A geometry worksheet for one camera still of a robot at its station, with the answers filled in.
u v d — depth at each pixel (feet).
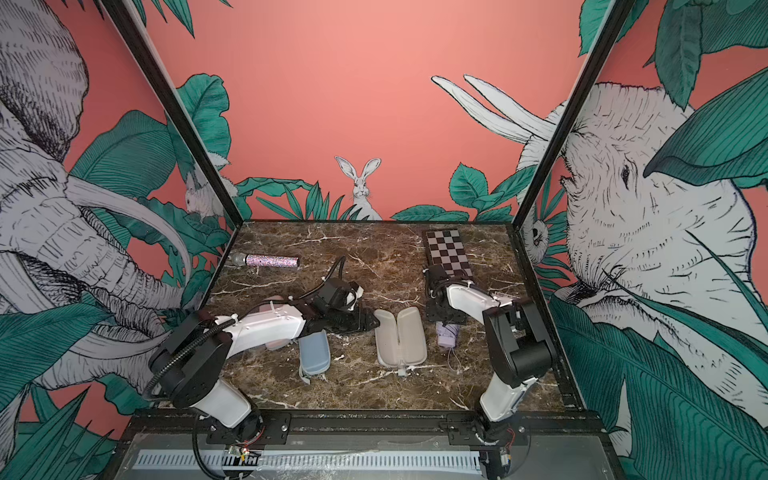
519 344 1.55
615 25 2.33
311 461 2.30
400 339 2.91
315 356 2.75
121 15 2.28
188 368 1.45
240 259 3.42
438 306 2.26
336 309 2.41
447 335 2.89
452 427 2.41
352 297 2.41
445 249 3.61
